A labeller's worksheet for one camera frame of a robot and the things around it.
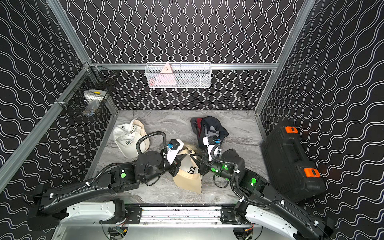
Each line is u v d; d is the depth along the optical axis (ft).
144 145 3.20
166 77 2.95
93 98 2.68
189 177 2.41
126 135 3.38
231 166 1.53
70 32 2.55
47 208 1.30
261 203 1.50
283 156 2.40
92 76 3.10
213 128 3.49
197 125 3.38
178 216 2.49
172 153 1.70
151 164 1.45
